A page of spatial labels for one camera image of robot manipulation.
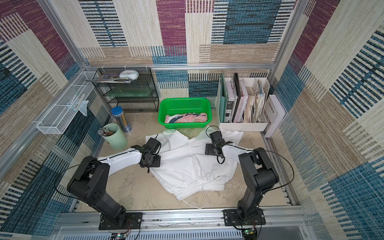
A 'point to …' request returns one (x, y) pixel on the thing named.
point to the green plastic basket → (183, 113)
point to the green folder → (223, 98)
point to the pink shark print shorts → (186, 118)
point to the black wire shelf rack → (132, 88)
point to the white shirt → (185, 170)
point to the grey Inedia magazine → (275, 113)
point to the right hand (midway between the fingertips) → (213, 150)
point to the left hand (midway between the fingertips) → (154, 162)
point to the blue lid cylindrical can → (117, 112)
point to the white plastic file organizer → (242, 104)
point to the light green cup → (116, 140)
